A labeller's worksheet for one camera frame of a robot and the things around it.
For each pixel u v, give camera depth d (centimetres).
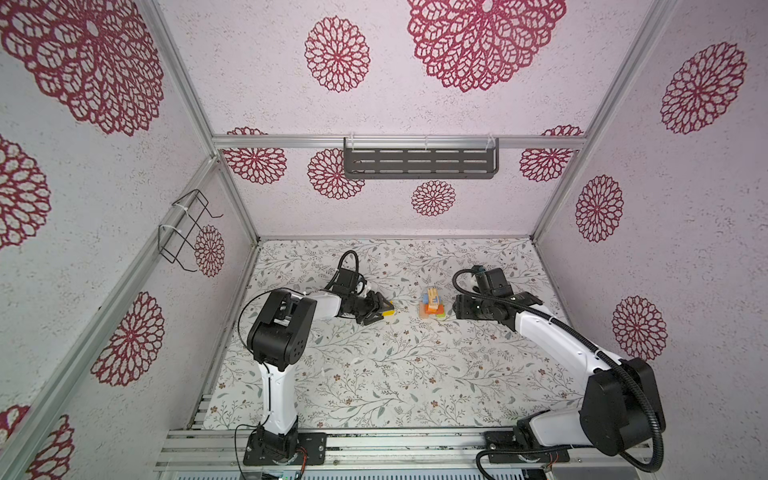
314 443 75
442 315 99
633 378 42
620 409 42
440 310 96
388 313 97
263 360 55
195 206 84
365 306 88
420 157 99
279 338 54
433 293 97
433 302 94
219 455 74
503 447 74
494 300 64
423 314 97
